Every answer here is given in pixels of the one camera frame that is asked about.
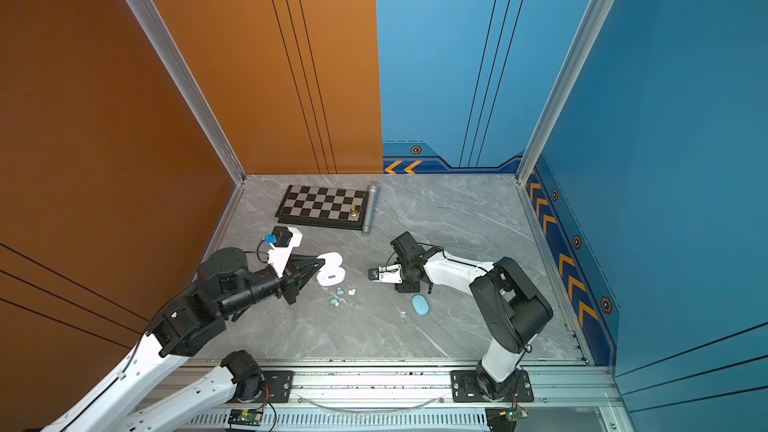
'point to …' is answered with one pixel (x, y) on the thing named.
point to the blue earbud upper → (340, 292)
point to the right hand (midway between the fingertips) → (399, 273)
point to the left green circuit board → (250, 417)
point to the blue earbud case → (420, 305)
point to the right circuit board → (504, 419)
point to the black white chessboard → (324, 207)
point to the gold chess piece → (353, 212)
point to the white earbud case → (330, 273)
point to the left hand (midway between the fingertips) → (322, 258)
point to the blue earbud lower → (335, 302)
